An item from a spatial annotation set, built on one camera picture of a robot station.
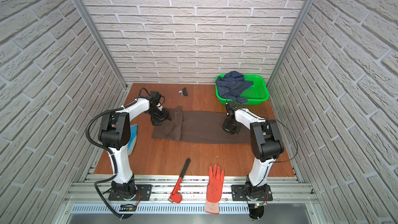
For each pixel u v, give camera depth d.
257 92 1.16
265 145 0.50
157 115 0.83
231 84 1.07
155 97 0.83
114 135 0.54
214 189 0.74
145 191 0.73
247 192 0.66
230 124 0.81
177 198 0.71
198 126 0.96
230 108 0.72
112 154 0.56
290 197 0.74
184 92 1.14
